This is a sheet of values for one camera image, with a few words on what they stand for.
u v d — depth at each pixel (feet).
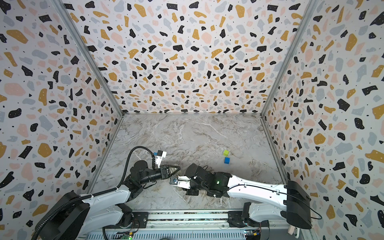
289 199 1.37
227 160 3.14
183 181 1.97
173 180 1.95
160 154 2.45
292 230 2.31
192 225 2.40
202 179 1.75
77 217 1.35
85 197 1.52
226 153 3.20
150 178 2.27
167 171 2.38
